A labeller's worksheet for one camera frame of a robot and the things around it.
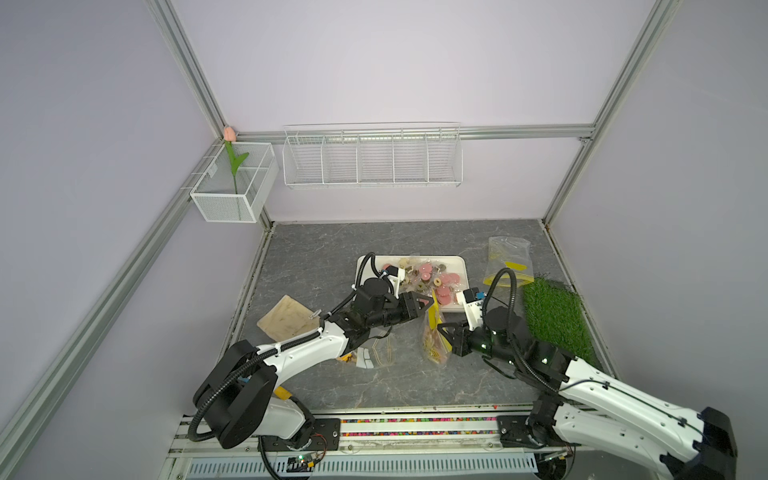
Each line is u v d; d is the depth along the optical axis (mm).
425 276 988
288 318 946
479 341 633
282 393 788
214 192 772
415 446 733
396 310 709
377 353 760
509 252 1091
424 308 748
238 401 418
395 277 752
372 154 999
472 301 653
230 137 898
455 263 1064
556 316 909
